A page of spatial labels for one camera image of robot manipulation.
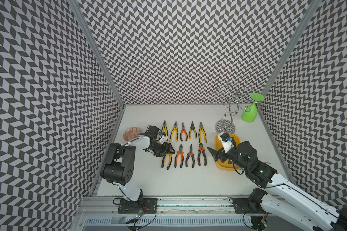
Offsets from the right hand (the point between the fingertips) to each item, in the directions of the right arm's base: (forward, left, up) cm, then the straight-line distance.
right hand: (215, 144), depth 75 cm
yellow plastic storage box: (-7, -7, -13) cm, 17 cm away
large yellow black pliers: (+22, +3, -17) cm, 28 cm away
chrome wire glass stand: (+24, -10, +12) cm, 29 cm away
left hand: (+3, +26, -17) cm, 31 cm away
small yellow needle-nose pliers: (+24, +10, -19) cm, 32 cm away
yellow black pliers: (+25, +30, -18) cm, 43 cm away
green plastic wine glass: (+17, -22, +5) cm, 28 cm away
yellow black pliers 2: (+22, +22, -16) cm, 36 cm away
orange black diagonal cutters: (+6, +5, -17) cm, 18 cm away
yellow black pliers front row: (-2, +29, -16) cm, 33 cm away
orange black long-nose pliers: (+3, +12, -18) cm, 22 cm away
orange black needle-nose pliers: (+21, +16, -18) cm, 32 cm away
